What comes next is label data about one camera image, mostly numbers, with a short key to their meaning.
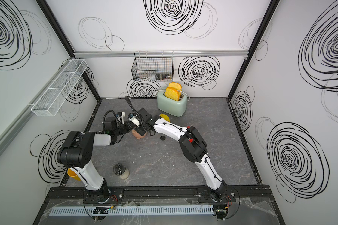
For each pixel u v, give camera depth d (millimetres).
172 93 962
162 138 962
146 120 718
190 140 586
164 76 888
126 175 787
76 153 490
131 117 805
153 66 1445
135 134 892
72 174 724
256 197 745
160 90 1029
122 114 894
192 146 540
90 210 698
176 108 1018
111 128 769
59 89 719
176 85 987
